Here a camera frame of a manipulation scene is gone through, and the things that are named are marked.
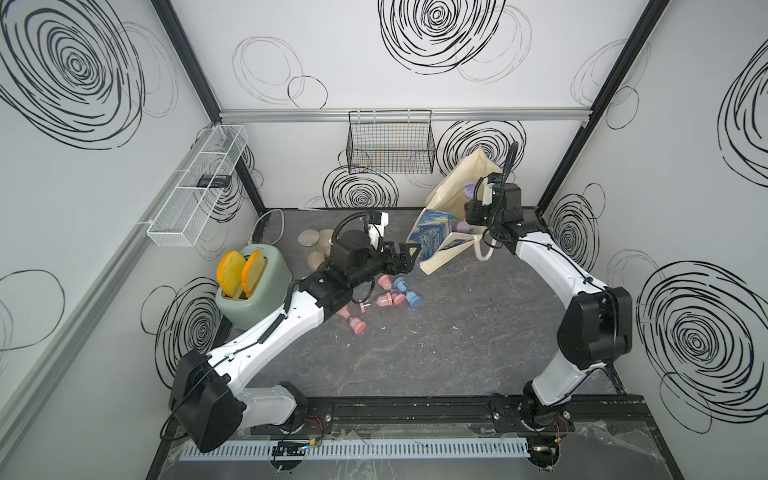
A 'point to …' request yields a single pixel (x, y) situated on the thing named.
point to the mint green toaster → (243, 312)
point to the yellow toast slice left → (231, 272)
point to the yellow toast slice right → (252, 272)
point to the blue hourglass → (413, 299)
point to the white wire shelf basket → (179, 223)
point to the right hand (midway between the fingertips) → (475, 203)
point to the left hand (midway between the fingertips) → (408, 246)
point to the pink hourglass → (385, 282)
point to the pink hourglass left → (357, 325)
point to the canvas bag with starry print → (441, 224)
